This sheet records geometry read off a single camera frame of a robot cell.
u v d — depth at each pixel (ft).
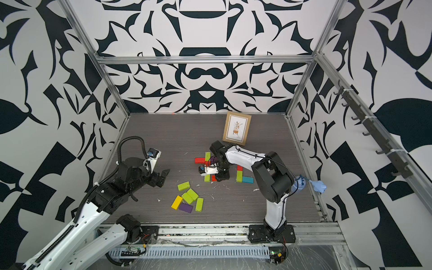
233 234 2.49
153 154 2.07
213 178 2.90
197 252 2.34
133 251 2.29
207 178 2.91
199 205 2.67
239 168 3.07
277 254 2.34
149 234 2.43
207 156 3.25
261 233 2.45
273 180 1.61
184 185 2.86
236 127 3.34
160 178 2.20
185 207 2.72
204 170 2.65
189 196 2.78
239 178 2.96
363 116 1.94
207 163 3.18
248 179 2.95
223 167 2.56
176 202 2.72
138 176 1.84
